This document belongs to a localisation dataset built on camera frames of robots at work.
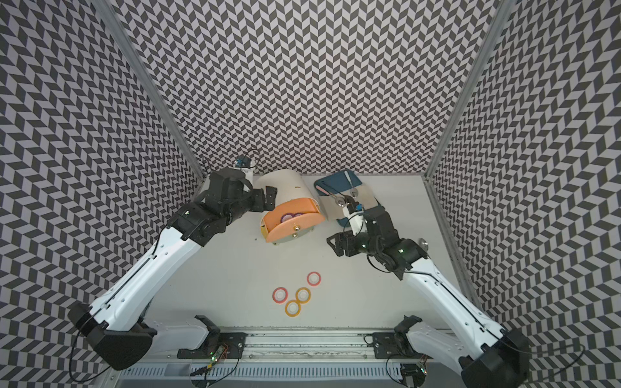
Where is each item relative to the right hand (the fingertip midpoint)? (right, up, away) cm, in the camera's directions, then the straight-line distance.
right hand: (338, 243), depth 74 cm
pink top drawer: (-18, +4, -2) cm, 18 cm away
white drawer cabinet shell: (-17, +19, +13) cm, 28 cm away
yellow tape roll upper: (-12, -20, +8) cm, 24 cm away
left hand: (-23, +16, -4) cm, 28 cm away
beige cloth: (0, +11, +34) cm, 36 cm away
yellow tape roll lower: (-15, -23, +6) cm, 28 cm away
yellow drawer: (-23, +3, +1) cm, 24 cm away
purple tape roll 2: (-14, +8, +8) cm, 18 cm away
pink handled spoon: (+3, +13, +34) cm, 36 cm away
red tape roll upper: (-8, -15, +13) cm, 22 cm away
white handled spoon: (+10, +17, +37) cm, 42 cm away
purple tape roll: (-17, +8, +6) cm, 20 cm away
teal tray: (+3, +22, +42) cm, 47 cm away
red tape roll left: (-20, -20, +8) cm, 29 cm away
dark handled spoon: (+7, +14, +37) cm, 40 cm away
